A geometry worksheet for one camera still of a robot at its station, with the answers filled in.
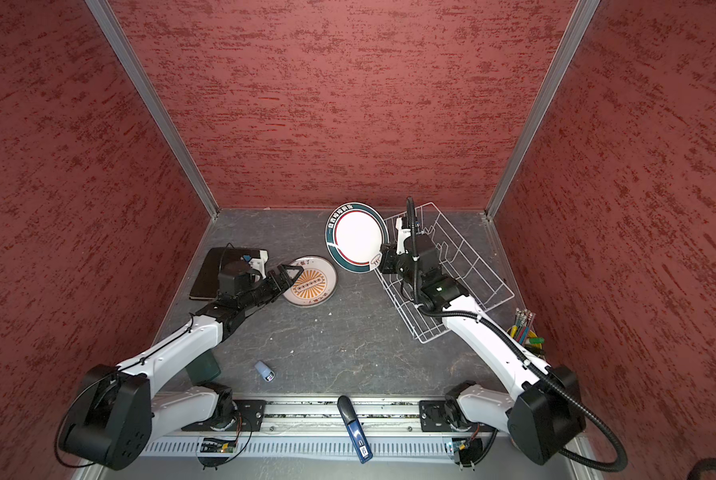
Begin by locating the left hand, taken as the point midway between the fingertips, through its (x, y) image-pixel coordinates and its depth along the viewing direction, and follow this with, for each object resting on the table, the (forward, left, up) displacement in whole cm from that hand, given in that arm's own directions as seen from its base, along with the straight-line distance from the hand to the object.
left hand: (298, 280), depth 84 cm
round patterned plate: (+6, -3, -13) cm, 14 cm away
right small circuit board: (-39, -45, -16) cm, 62 cm away
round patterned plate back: (+7, -16, +12) cm, 22 cm away
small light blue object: (-23, +7, -11) cm, 26 cm away
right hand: (+3, -23, +11) cm, 25 cm away
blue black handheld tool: (-31, -16, -10) cm, 36 cm away
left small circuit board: (-38, +18, -17) cm, 45 cm away
